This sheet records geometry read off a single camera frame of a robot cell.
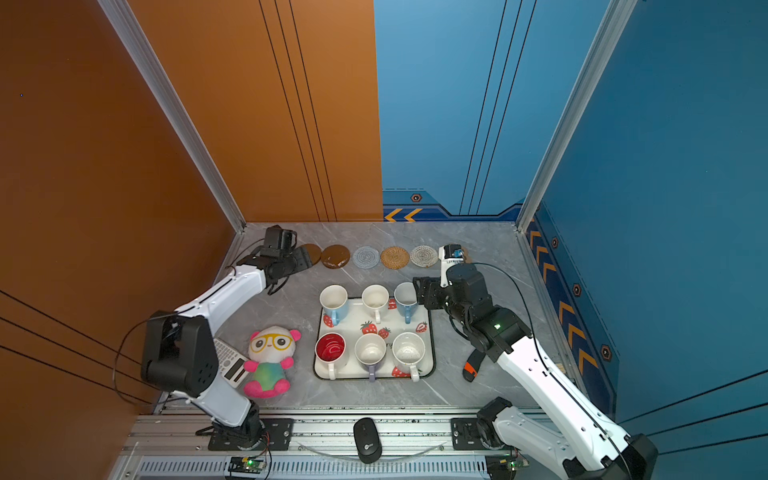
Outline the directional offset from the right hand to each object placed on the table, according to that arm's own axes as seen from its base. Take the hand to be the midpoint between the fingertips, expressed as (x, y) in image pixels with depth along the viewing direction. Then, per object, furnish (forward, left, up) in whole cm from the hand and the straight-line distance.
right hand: (423, 280), depth 73 cm
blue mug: (+7, +4, -18) cm, 20 cm away
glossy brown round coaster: (+27, +30, -23) cm, 47 cm away
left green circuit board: (-35, +44, -26) cm, 62 cm away
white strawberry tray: (+2, +19, -25) cm, 31 cm away
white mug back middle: (+7, +14, -19) cm, 25 cm away
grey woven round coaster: (+27, +18, -24) cm, 40 cm away
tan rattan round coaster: (+27, +8, -24) cm, 37 cm away
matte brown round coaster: (+32, +39, -26) cm, 57 cm away
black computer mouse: (-30, +14, -24) cm, 41 cm away
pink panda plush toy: (-10, +41, -18) cm, 46 cm away
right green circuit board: (-35, -18, -27) cm, 48 cm away
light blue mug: (+6, +26, -19) cm, 33 cm away
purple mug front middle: (-8, +15, -25) cm, 30 cm away
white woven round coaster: (+27, -3, -24) cm, 36 cm away
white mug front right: (-7, +3, -24) cm, 26 cm away
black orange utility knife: (-13, -14, -25) cm, 31 cm away
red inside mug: (-8, +26, -22) cm, 35 cm away
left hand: (+17, +37, -10) cm, 42 cm away
